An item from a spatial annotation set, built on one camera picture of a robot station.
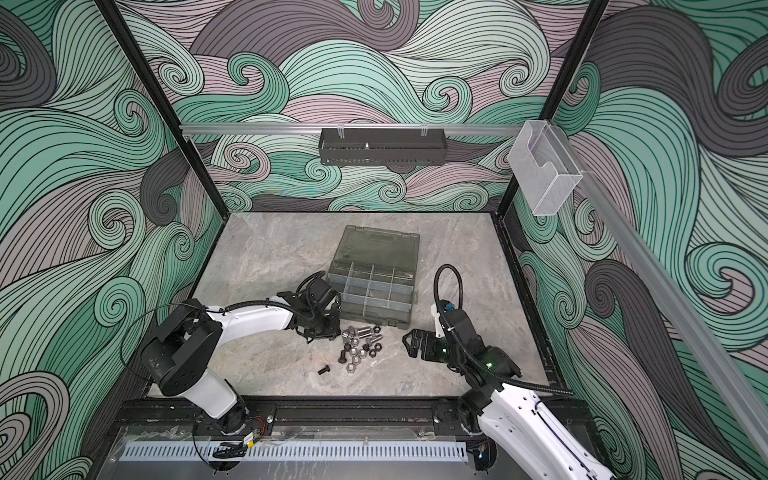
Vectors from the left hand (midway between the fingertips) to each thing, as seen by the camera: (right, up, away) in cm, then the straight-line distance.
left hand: (340, 331), depth 88 cm
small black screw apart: (-3, -8, -7) cm, 11 cm away
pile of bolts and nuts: (+6, -3, -2) cm, 7 cm away
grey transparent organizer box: (+11, +17, +10) cm, 22 cm away
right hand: (+22, +1, -11) cm, 24 cm away
